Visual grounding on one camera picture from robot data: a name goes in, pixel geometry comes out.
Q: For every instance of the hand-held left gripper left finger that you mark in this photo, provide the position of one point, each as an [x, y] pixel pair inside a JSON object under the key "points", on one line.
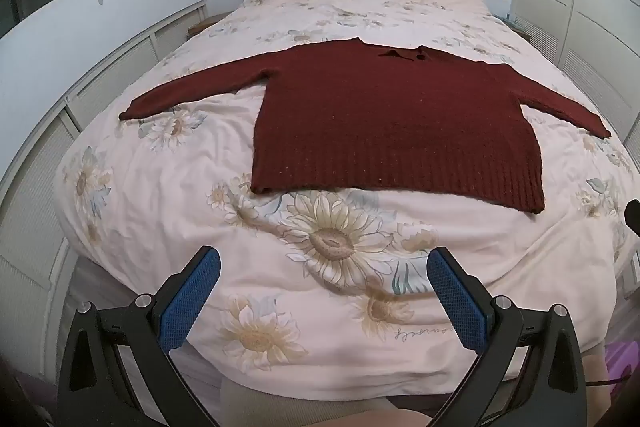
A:
{"points": [[187, 302]]}

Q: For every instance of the dark red knit sweater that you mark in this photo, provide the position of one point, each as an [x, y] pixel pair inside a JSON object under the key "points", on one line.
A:
{"points": [[390, 122]]}

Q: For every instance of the purple plastic object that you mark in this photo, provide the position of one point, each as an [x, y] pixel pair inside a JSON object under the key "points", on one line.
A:
{"points": [[622, 362]]}

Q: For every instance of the floral pink duvet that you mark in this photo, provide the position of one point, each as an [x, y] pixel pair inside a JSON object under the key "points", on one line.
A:
{"points": [[175, 207]]}

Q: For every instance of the wooden bedside table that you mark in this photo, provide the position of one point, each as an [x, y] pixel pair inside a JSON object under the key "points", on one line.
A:
{"points": [[517, 29], [200, 27]]}

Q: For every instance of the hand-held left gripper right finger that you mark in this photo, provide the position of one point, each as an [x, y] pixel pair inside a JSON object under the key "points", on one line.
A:
{"points": [[457, 302]]}

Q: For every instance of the white slatted cabinet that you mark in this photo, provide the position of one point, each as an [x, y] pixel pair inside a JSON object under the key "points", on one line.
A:
{"points": [[35, 187]]}

